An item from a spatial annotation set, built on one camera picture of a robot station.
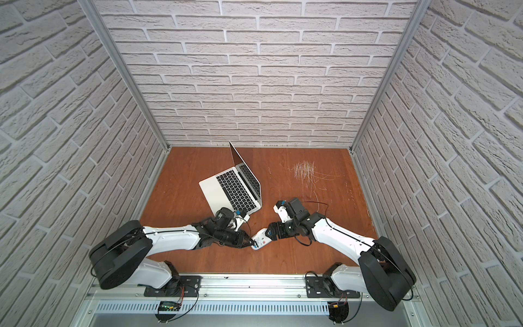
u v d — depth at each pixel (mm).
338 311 707
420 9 690
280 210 791
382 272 414
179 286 669
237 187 1007
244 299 722
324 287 656
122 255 435
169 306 720
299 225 643
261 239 822
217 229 683
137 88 933
